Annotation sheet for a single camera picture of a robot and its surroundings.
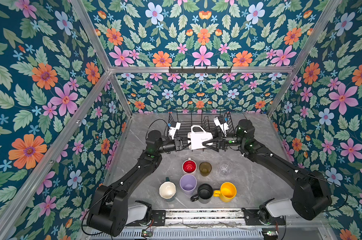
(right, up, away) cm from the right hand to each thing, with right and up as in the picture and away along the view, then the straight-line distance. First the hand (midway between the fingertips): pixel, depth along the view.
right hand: (205, 138), depth 69 cm
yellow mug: (+13, -31, +11) cm, 35 cm away
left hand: (-5, -1, -1) cm, 5 cm away
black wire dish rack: (-12, +12, +48) cm, 51 cm away
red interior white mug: (-8, -19, +20) cm, 29 cm away
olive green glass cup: (+2, -20, +19) cm, 28 cm away
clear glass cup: (+14, -19, +20) cm, 31 cm away
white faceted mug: (-4, 0, -4) cm, 6 cm away
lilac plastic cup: (-8, -27, +15) cm, 32 cm away
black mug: (+1, -31, +12) cm, 34 cm away
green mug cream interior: (-20, -30, +12) cm, 37 cm away
